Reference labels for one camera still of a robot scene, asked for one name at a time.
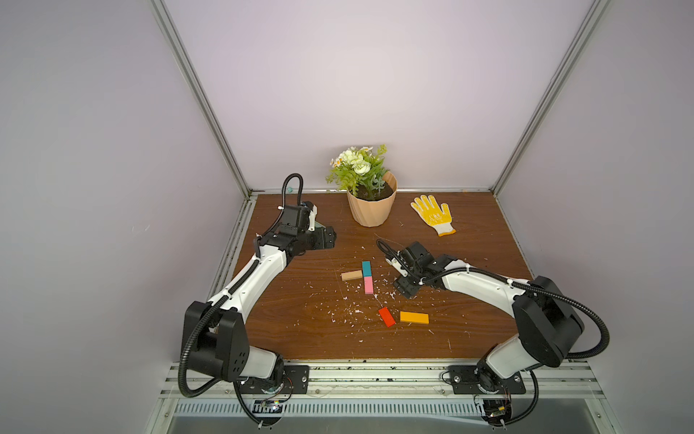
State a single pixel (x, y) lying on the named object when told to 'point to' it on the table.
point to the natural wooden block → (351, 275)
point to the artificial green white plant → (361, 168)
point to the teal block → (367, 268)
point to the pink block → (369, 285)
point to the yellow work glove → (438, 218)
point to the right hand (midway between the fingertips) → (406, 274)
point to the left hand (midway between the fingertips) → (327, 233)
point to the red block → (387, 317)
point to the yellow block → (414, 317)
